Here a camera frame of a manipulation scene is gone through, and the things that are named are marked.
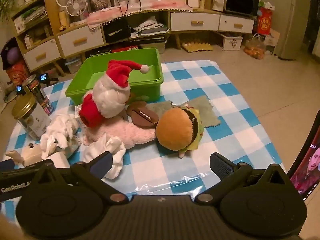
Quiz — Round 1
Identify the green plastic bin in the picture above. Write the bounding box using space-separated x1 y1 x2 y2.
65 48 164 105

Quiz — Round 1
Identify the printed tin can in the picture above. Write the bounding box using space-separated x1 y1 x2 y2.
22 74 54 115

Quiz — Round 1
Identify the gold lid clear jar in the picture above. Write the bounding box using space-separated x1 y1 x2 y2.
11 94 51 140

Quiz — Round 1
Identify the brown round cushion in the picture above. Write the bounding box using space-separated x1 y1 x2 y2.
126 101 159 129

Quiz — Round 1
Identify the wooden tv cabinet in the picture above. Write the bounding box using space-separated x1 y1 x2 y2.
57 8 255 59

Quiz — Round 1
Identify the hamburger plush toy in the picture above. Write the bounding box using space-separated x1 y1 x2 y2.
156 106 204 158

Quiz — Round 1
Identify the smartphone with video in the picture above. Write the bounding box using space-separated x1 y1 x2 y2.
287 111 320 201

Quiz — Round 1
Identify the white desk fan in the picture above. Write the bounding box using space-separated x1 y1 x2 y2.
66 0 87 17

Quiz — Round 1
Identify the small lit device screen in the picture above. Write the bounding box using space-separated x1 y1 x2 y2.
39 73 50 83

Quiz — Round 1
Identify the white santa hat plush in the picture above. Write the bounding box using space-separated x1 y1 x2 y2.
79 60 150 128

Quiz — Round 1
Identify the white cloth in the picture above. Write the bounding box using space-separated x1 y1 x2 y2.
84 134 126 180

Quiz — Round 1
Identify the red box under cabinet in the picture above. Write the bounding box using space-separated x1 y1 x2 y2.
111 45 139 53

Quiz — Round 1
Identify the bag of oranges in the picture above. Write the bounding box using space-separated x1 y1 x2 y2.
244 33 266 60

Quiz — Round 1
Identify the red gift box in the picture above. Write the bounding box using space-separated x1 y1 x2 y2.
257 7 273 36

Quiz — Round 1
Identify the black microwave oven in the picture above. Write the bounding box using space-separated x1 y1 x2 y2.
223 0 259 17

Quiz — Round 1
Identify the pink fluffy plush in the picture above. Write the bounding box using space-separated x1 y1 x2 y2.
82 115 156 149

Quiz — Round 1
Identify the black bag in cabinet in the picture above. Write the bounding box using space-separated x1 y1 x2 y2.
103 18 131 43

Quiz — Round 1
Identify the blue white checkered mat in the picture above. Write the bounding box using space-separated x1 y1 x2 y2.
8 60 281 196

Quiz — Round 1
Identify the white storage crate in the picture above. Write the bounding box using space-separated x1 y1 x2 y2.
216 33 243 51

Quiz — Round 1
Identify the grey refrigerator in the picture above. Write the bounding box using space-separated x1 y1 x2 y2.
262 0 311 60

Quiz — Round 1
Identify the egg tray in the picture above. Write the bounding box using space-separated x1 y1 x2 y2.
181 42 213 53

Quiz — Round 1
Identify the pink table runner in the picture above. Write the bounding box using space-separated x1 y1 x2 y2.
86 0 193 29

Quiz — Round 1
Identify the rabbit doll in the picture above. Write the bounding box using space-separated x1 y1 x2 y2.
4 114 81 167

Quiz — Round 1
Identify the wooden shelf unit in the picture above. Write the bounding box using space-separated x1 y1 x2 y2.
10 0 66 76

